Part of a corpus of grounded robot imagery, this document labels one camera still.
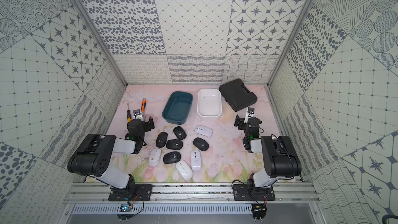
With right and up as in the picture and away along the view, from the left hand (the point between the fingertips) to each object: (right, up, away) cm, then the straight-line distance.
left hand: (147, 117), depth 94 cm
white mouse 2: (+8, -20, -10) cm, 24 cm away
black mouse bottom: (+18, -21, -10) cm, 29 cm away
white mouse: (+35, -8, +1) cm, 36 cm away
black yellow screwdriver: (-15, +1, +8) cm, 17 cm away
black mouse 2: (+18, -15, -5) cm, 24 cm away
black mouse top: (+20, -9, -2) cm, 23 cm away
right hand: (+61, 0, +1) cm, 61 cm away
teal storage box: (+16, +6, +11) cm, 21 cm away
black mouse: (+10, -13, -3) cm, 16 cm away
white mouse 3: (+31, -22, -10) cm, 39 cm away
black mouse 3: (+34, -15, -5) cm, 37 cm away
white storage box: (+39, +8, +14) cm, 42 cm away
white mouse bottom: (+25, -25, -15) cm, 39 cm away
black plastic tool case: (+58, +15, +14) cm, 61 cm away
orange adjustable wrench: (-9, +9, +17) cm, 21 cm away
